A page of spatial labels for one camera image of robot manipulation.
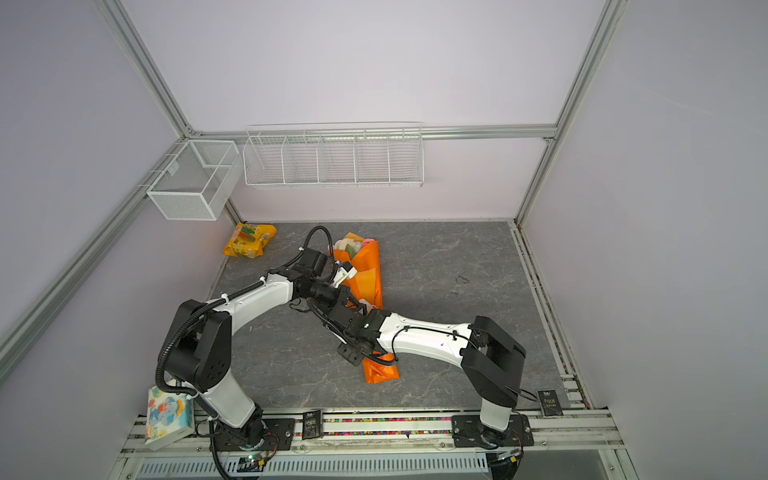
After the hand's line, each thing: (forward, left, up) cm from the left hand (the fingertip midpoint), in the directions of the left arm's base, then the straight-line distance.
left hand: (360, 311), depth 84 cm
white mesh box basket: (+42, +53, +15) cm, 69 cm away
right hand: (-8, +2, -4) cm, 9 cm away
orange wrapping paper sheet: (+12, -1, -5) cm, 13 cm away
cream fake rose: (+27, +7, -2) cm, 28 cm away
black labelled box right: (-25, -48, -8) cm, 55 cm away
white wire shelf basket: (+47, +7, +20) cm, 51 cm away
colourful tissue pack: (-23, +47, -6) cm, 53 cm away
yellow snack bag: (+35, +42, -6) cm, 55 cm away
